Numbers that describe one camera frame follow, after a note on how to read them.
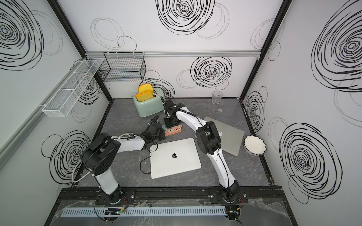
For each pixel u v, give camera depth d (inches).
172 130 38.1
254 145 35.9
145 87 38.3
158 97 39.0
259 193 29.6
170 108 29.3
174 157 34.1
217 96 45.7
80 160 19.3
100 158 18.9
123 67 38.0
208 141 23.1
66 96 29.6
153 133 29.2
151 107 40.6
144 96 37.0
